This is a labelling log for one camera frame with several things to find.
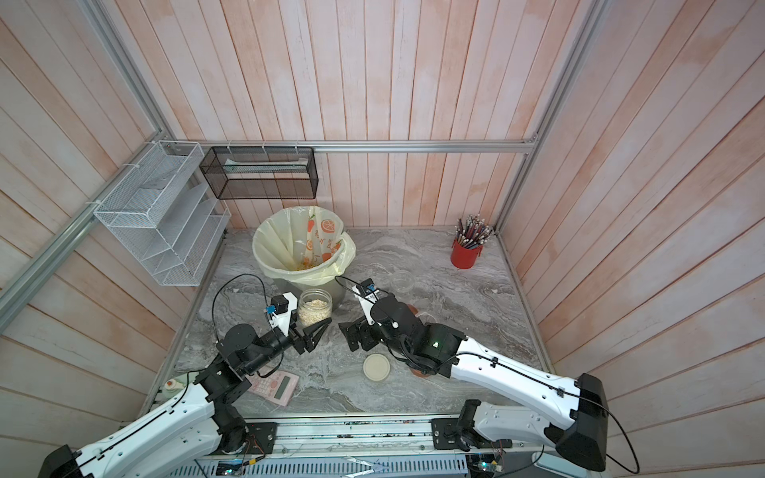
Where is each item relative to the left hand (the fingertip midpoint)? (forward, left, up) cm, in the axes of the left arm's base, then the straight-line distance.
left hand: (321, 314), depth 72 cm
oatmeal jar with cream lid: (-1, +1, +6) cm, 6 cm away
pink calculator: (-12, +13, -20) cm, 27 cm away
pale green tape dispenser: (-13, +39, -14) cm, 43 cm away
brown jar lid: (-8, -26, -21) cm, 34 cm away
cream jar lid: (-6, -14, -20) cm, 25 cm away
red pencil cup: (+33, -46, -18) cm, 60 cm away
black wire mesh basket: (+54, +28, +3) cm, 61 cm away
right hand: (-1, -9, +1) cm, 9 cm away
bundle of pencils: (+34, -46, -6) cm, 58 cm away
